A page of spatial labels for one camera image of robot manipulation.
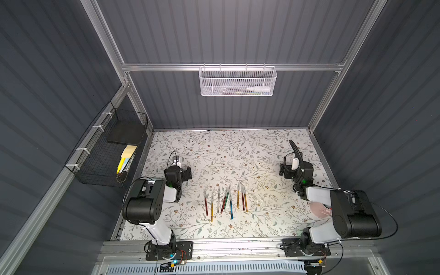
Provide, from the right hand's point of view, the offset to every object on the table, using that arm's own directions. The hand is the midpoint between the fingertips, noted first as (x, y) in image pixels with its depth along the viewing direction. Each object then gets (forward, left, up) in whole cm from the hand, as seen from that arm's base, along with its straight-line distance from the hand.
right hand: (292, 164), depth 93 cm
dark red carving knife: (-15, +48, -8) cm, 51 cm away
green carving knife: (-17, +37, -7) cm, 41 cm away
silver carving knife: (-18, +41, -8) cm, 45 cm away
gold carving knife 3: (-21, +26, -8) cm, 35 cm away
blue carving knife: (-26, +34, -7) cm, 43 cm away
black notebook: (+5, +85, +20) cm, 88 cm away
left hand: (-1, +63, -3) cm, 63 cm away
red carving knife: (-20, +38, -7) cm, 44 cm away
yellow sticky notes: (-10, +80, +21) cm, 83 cm away
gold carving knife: (-21, +44, -8) cm, 50 cm away
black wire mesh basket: (-9, +88, +21) cm, 91 cm away
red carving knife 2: (-14, +28, -8) cm, 32 cm away
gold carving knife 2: (-13, +30, -7) cm, 34 cm away
